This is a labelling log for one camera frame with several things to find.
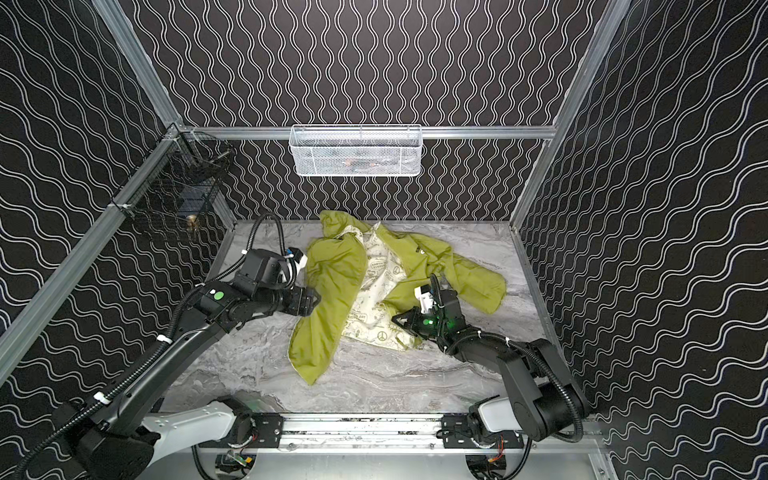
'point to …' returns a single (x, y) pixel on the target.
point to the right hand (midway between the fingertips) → (394, 320)
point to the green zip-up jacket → (365, 276)
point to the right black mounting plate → (458, 431)
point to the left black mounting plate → (252, 431)
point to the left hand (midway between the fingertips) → (315, 297)
